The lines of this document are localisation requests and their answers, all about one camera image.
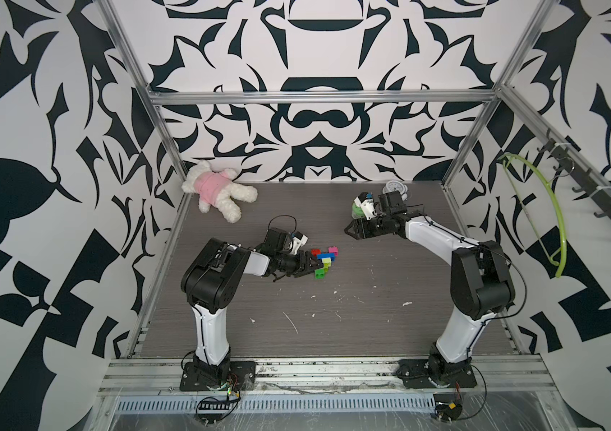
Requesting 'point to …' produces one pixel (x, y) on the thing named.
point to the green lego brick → (319, 274)
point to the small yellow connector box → (448, 410)
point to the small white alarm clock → (394, 186)
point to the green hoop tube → (562, 260)
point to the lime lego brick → (326, 263)
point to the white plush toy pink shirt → (216, 189)
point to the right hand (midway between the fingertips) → (353, 224)
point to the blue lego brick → (322, 256)
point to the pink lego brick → (333, 250)
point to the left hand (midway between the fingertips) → (318, 264)
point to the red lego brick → (315, 251)
